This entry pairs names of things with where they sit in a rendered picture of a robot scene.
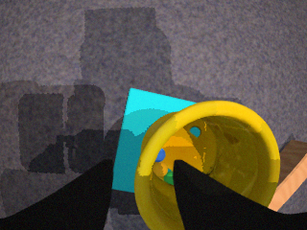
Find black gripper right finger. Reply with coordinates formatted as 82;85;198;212
173;160;307;230

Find yellow cup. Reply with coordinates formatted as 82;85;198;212
134;100;280;230

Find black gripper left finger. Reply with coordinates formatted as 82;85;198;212
0;160;112;230

